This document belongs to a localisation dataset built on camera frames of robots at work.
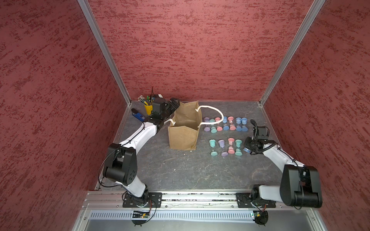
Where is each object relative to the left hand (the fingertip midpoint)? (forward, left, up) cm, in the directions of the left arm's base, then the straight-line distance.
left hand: (177, 105), depth 87 cm
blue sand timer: (+5, -35, -21) cm, 41 cm away
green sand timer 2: (-14, -24, -21) cm, 35 cm away
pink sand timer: (-3, -29, -20) cm, 36 cm away
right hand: (-17, -45, -19) cm, 52 cm away
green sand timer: (-1, -26, -22) cm, 34 cm away
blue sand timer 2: (+4, -45, -21) cm, 50 cm away
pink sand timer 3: (-20, -35, -21) cm, 46 cm away
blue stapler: (+9, +33, -21) cm, 40 cm away
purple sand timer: (-2, -21, -21) cm, 30 cm away
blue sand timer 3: (+3, -49, -19) cm, 53 cm away
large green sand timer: (-21, -40, -20) cm, 49 cm away
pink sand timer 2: (-2, -39, -21) cm, 44 cm away
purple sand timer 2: (-16, -29, -20) cm, 39 cm away
